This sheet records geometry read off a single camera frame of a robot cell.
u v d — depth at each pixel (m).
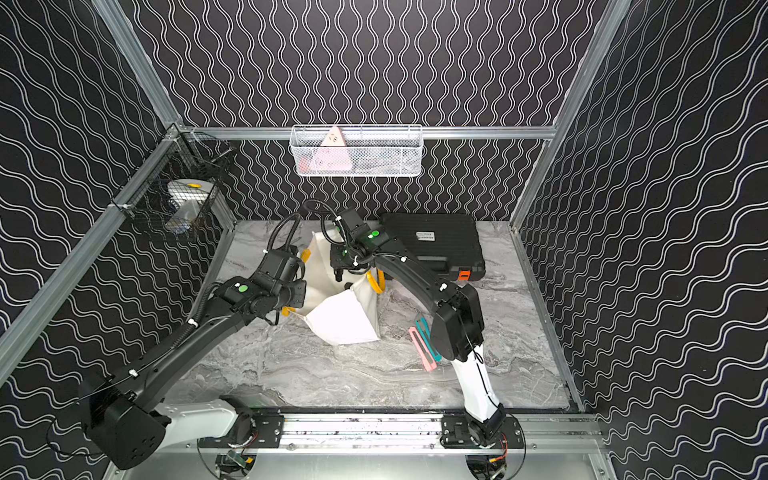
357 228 0.66
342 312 0.71
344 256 0.75
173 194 0.81
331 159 0.89
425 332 0.92
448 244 1.06
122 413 0.38
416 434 0.76
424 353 0.87
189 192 0.80
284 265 0.60
